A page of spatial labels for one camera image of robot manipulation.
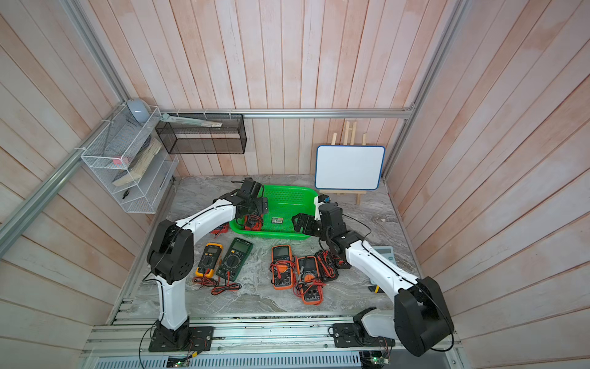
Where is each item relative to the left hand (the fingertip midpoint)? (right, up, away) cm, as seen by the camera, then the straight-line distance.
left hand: (256, 207), depth 97 cm
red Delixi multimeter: (-1, -6, -2) cm, 7 cm away
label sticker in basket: (+9, -6, +6) cm, 12 cm away
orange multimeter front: (+22, -27, -18) cm, 39 cm away
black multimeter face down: (+29, -22, -12) cm, 38 cm away
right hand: (+19, -4, -13) cm, 23 cm away
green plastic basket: (+12, +2, +7) cm, 14 cm away
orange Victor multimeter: (+12, -22, -12) cm, 28 cm away
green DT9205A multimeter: (-7, -20, -8) cm, 23 cm away
